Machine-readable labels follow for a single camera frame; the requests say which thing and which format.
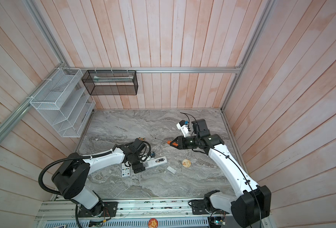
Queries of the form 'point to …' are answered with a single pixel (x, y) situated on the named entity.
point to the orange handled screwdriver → (168, 142)
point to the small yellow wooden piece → (142, 138)
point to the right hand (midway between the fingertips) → (172, 143)
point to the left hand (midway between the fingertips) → (140, 164)
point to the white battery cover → (171, 169)
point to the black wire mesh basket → (111, 82)
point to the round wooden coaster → (186, 163)
